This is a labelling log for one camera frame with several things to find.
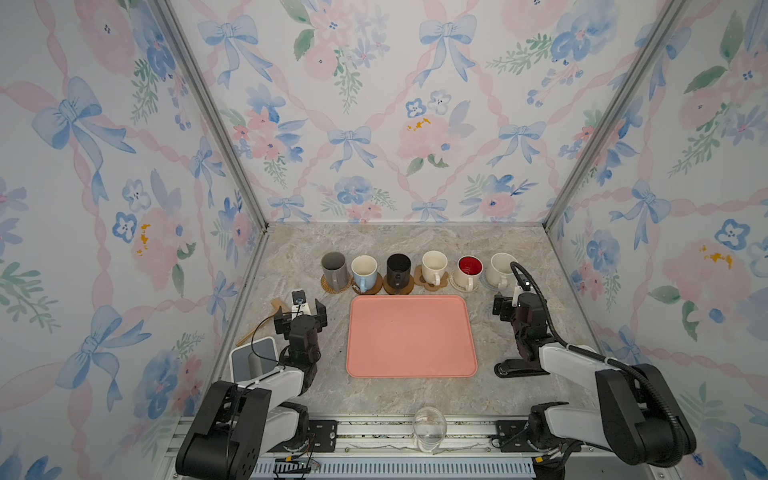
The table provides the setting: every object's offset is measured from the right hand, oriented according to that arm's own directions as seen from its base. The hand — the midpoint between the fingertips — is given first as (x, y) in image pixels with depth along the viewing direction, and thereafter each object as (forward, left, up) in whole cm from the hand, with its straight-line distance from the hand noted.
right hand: (517, 293), depth 91 cm
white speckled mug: (+7, +4, 0) cm, 8 cm away
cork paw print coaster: (+10, +29, -8) cm, 31 cm away
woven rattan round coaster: (+5, +60, -7) cm, 60 cm away
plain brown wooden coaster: (+5, +34, -7) cm, 35 cm away
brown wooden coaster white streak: (+5, +44, -7) cm, 45 cm away
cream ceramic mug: (+9, +24, +1) cm, 26 cm away
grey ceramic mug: (+6, +56, +3) cm, 56 cm away
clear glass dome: (-35, +28, -9) cm, 46 cm away
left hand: (-5, +65, +2) cm, 65 cm away
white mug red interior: (+11, +12, -4) cm, 17 cm away
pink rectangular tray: (-11, +32, -8) cm, 35 cm away
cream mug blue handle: (+9, +47, 0) cm, 48 cm away
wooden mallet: (0, +76, -8) cm, 76 cm away
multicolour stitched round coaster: (+6, +15, -7) cm, 18 cm away
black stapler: (-21, +5, -6) cm, 22 cm away
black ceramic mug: (+9, +36, -1) cm, 37 cm away
